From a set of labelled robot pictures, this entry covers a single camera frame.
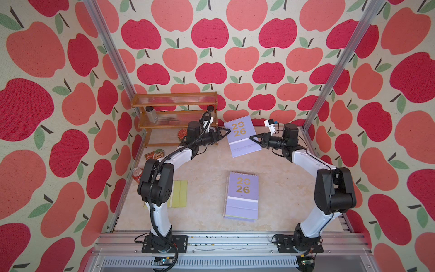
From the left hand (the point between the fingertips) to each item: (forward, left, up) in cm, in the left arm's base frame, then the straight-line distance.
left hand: (228, 137), depth 86 cm
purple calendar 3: (-34, -9, -20) cm, 41 cm away
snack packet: (+4, +44, -21) cm, 49 cm away
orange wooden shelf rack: (+33, +36, -10) cm, 50 cm away
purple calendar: (+4, -8, +1) cm, 9 cm away
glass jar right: (+21, +9, +2) cm, 23 cm away
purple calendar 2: (-27, -6, -15) cm, 32 cm away
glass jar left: (+19, +45, -1) cm, 48 cm away
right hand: (-2, -12, -1) cm, 12 cm away
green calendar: (-22, +26, -23) cm, 41 cm away
